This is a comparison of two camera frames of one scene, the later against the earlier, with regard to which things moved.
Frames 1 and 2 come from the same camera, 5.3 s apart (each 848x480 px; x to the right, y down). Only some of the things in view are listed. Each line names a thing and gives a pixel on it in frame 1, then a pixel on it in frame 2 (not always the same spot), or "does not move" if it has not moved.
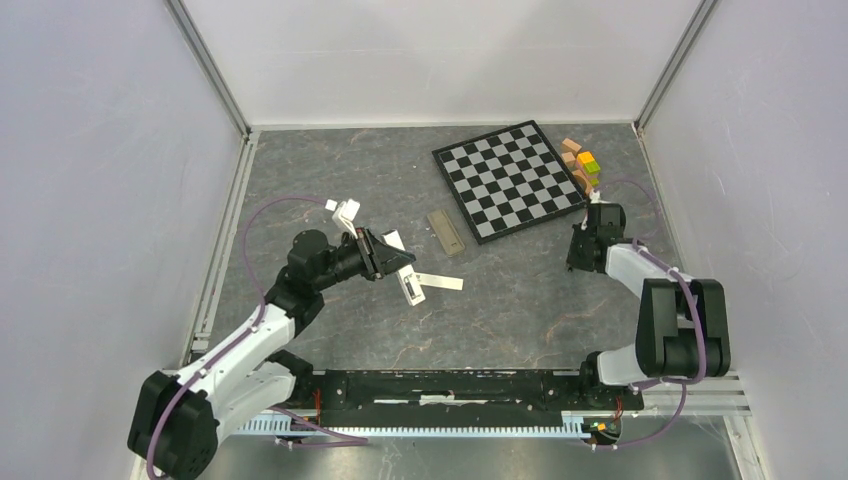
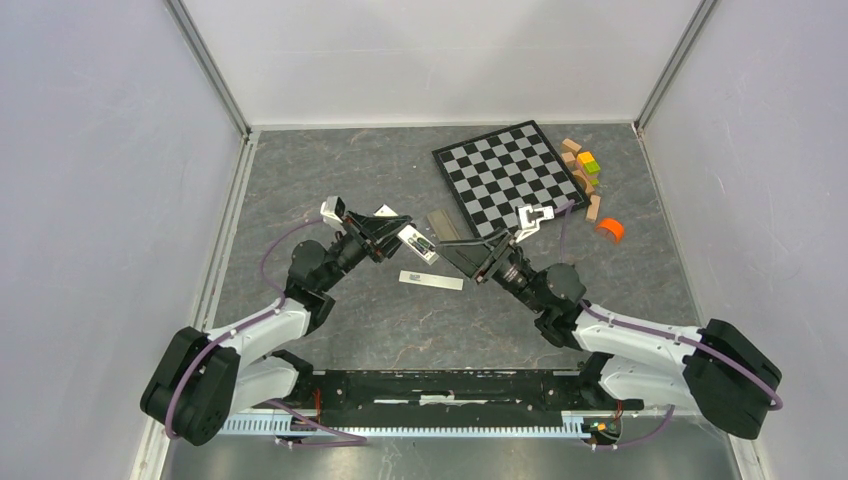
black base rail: x=454 y=392 does not move
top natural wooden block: x=570 y=146 does not move
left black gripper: x=390 y=259 → x=377 y=235
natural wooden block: x=569 y=159 does not move
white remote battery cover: x=440 y=281 does not move
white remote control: x=407 y=275 → x=424 y=249
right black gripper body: x=576 y=252 → x=494 y=262
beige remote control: x=445 y=233 does not move
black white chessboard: x=508 y=181 does not move
